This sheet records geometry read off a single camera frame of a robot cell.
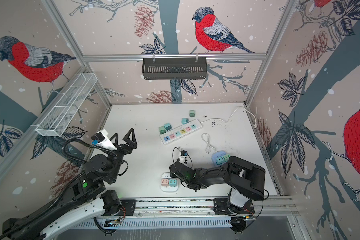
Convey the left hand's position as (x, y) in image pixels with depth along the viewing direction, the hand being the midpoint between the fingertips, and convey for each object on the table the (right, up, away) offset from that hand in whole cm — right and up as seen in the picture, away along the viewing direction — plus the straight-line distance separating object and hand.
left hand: (125, 132), depth 63 cm
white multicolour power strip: (+25, -3, +38) cm, 46 cm away
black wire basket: (+18, +42, +44) cm, 63 cm away
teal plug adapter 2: (+14, 0, +41) cm, 43 cm away
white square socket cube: (+16, -32, +15) cm, 39 cm away
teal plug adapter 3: (+26, +4, +44) cm, 51 cm away
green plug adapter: (+10, -3, +40) cm, 42 cm away
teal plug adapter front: (+20, -27, +12) cm, 36 cm away
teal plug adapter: (+46, -18, +20) cm, 54 cm away
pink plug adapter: (+16, -27, +12) cm, 33 cm away
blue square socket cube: (+46, -17, +27) cm, 56 cm away
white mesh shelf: (-38, +10, +13) cm, 41 cm away
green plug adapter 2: (+32, +9, +51) cm, 61 cm away
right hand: (+17, -24, +22) cm, 37 cm away
